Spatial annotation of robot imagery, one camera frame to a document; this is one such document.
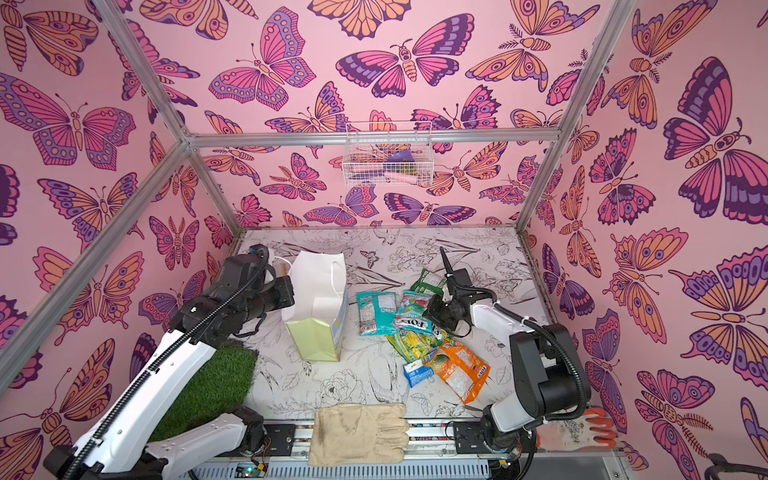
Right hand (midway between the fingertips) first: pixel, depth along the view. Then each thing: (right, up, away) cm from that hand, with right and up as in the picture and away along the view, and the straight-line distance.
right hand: (425, 311), depth 91 cm
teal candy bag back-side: (-15, -1, +3) cm, 15 cm away
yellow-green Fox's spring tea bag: (-4, -9, -4) cm, 11 cm away
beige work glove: (-19, -28, -16) cm, 37 cm away
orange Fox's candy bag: (+10, -15, -9) cm, 20 cm away
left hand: (-33, +10, -19) cm, 40 cm away
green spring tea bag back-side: (+3, +8, +10) cm, 13 cm away
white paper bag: (-34, -2, +6) cm, 34 cm away
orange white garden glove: (+38, -26, -18) cm, 49 cm away
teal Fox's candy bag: (-4, -1, +1) cm, 4 cm away
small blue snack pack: (-4, -16, -8) cm, 18 cm away
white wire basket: (-11, +50, +5) cm, 51 cm away
